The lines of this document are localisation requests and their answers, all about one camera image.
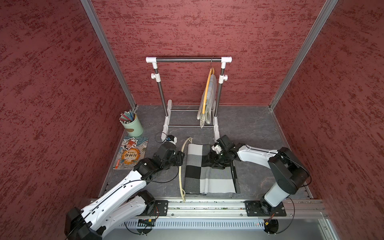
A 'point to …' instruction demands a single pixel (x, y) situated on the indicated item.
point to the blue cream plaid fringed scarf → (210, 106)
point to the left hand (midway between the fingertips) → (181, 157)
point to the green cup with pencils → (129, 119)
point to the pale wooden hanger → (182, 191)
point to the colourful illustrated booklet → (132, 150)
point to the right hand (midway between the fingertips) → (207, 167)
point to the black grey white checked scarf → (201, 178)
